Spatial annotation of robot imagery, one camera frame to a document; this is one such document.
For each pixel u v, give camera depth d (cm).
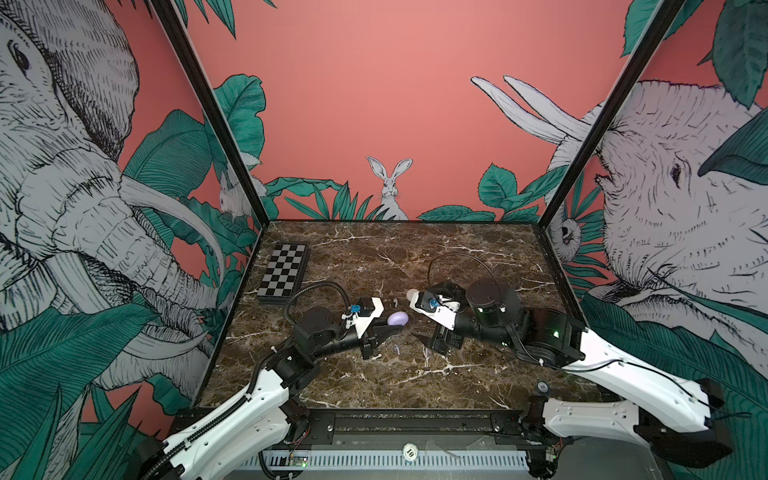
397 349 88
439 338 53
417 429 75
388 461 70
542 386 82
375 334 60
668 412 39
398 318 65
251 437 56
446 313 50
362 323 60
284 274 101
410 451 71
